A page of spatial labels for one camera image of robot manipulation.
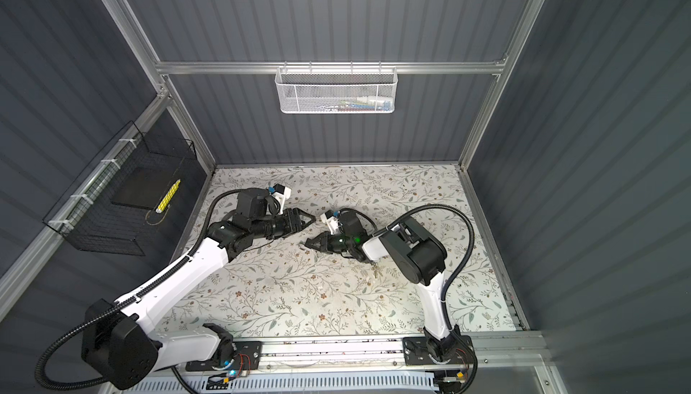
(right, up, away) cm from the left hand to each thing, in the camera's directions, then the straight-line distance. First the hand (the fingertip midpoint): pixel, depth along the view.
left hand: (312, 220), depth 77 cm
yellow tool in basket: (-40, +5, -5) cm, 40 cm away
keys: (+19, -18, +13) cm, 29 cm away
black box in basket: (-47, +10, -1) cm, 48 cm away
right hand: (-3, -11, +14) cm, 18 cm away
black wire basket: (-52, +3, -14) cm, 54 cm away
